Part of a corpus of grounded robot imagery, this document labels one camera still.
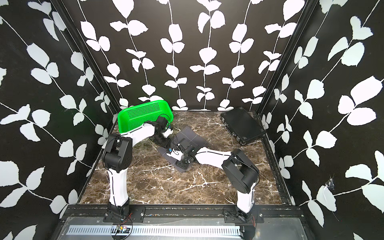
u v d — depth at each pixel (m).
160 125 0.79
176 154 0.78
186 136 1.04
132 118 1.15
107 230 0.70
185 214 0.75
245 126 1.26
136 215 0.74
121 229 0.70
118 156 0.55
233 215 0.73
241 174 0.48
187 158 0.68
